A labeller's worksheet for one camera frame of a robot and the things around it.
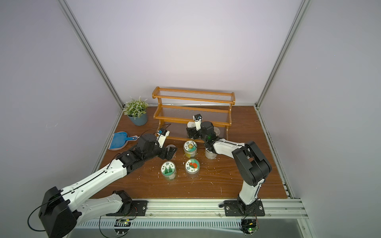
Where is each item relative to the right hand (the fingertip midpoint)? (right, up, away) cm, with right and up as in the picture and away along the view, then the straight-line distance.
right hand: (193, 123), depth 91 cm
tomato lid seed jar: (0, -24, -13) cm, 27 cm away
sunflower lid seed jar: (-2, -15, -6) cm, 16 cm away
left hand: (-12, -11, -13) cm, 20 cm away
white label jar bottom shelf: (-2, -1, -1) cm, 2 cm away
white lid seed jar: (+10, -19, -2) cm, 22 cm away
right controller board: (+27, -48, -23) cm, 59 cm away
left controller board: (-36, -49, -19) cm, 63 cm away
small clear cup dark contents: (-11, -11, -21) cm, 26 cm away
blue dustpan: (-51, -11, +9) cm, 53 cm away
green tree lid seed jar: (-13, -25, -14) cm, 31 cm away
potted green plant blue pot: (-39, +9, +6) cm, 41 cm away
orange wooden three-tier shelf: (-12, +12, +12) cm, 21 cm away
